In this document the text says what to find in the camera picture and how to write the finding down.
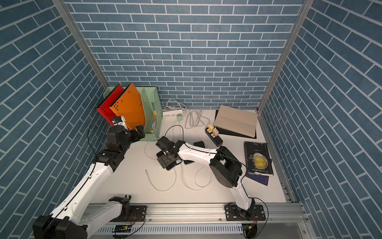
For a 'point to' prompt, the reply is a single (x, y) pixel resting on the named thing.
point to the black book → (258, 159)
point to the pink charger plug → (215, 132)
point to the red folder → (104, 108)
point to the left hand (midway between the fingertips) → (139, 127)
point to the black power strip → (217, 140)
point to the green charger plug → (179, 117)
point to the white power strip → (172, 114)
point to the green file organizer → (151, 102)
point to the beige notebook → (237, 119)
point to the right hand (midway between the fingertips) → (168, 157)
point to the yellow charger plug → (211, 127)
